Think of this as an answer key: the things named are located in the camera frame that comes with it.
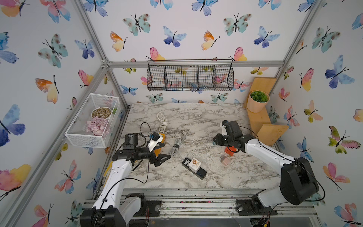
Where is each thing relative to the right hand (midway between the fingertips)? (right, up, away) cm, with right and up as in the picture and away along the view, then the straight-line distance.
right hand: (215, 138), depth 87 cm
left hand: (-28, -5, -11) cm, 31 cm away
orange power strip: (-37, -9, +5) cm, 38 cm away
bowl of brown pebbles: (-60, +15, -17) cm, 64 cm away
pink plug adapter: (+7, -15, +2) cm, 17 cm away
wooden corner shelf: (+32, +3, -1) cm, 32 cm away
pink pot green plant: (+31, +24, +11) cm, 41 cm away
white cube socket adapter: (-13, -15, -7) cm, 21 cm away
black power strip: (-9, -20, -4) cm, 22 cm away
